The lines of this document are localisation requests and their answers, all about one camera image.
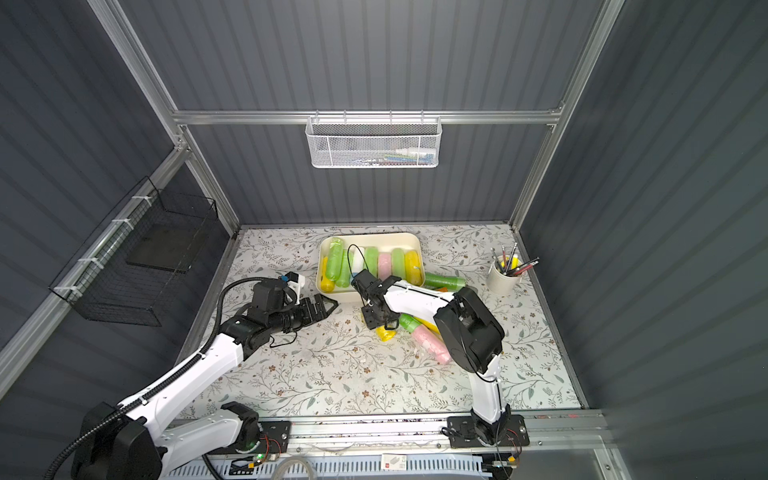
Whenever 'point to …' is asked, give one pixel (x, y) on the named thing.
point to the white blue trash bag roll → (357, 259)
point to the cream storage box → (385, 242)
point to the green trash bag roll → (444, 282)
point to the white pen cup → (504, 273)
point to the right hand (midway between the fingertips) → (380, 318)
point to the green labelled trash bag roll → (409, 322)
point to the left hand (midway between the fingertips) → (330, 311)
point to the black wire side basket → (126, 269)
